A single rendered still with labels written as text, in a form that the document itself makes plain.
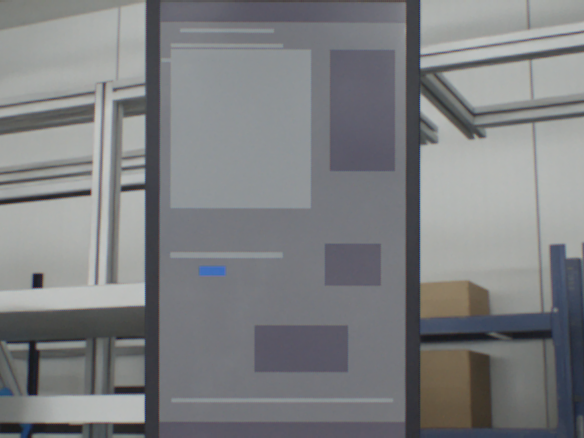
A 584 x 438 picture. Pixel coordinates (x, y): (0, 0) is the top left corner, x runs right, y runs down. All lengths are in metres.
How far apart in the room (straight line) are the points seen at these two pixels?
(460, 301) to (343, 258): 3.22
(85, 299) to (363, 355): 0.61
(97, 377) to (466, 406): 2.37
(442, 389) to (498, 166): 1.15
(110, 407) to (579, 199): 3.45
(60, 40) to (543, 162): 2.92
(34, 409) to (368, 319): 0.69
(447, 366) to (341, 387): 3.18
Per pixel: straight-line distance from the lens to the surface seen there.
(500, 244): 4.77
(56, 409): 1.61
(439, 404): 4.29
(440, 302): 4.33
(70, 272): 5.78
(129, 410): 1.53
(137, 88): 2.22
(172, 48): 1.12
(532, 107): 2.41
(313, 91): 1.10
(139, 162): 2.77
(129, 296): 1.55
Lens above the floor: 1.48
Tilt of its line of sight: 11 degrees up
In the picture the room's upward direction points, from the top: straight up
